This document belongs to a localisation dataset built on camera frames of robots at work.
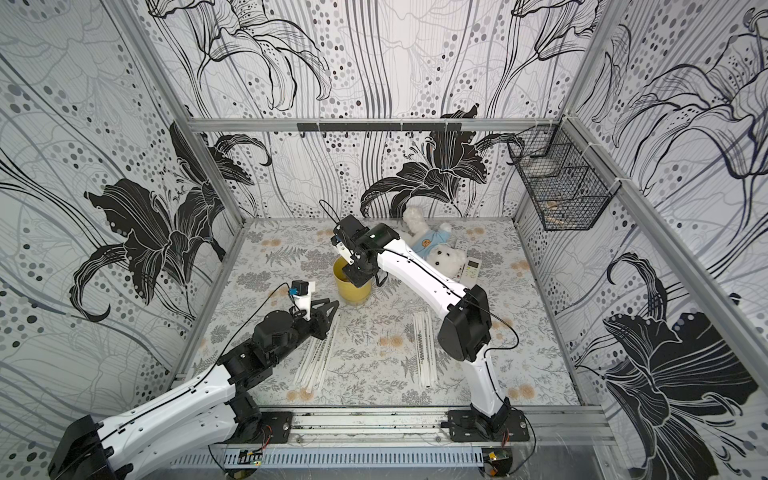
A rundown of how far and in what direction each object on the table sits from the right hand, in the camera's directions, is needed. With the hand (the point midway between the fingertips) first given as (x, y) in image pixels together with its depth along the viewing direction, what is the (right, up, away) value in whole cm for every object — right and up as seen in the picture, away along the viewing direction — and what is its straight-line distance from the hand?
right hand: (363, 271), depth 85 cm
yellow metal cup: (-5, -5, 0) cm, 7 cm away
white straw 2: (+16, -23, 0) cm, 28 cm away
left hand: (-6, -9, -7) cm, 13 cm away
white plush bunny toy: (+22, +8, +13) cm, 26 cm away
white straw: (-16, -26, -2) cm, 31 cm away
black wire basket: (+61, +27, +4) cm, 66 cm away
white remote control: (+36, -1, +16) cm, 39 cm away
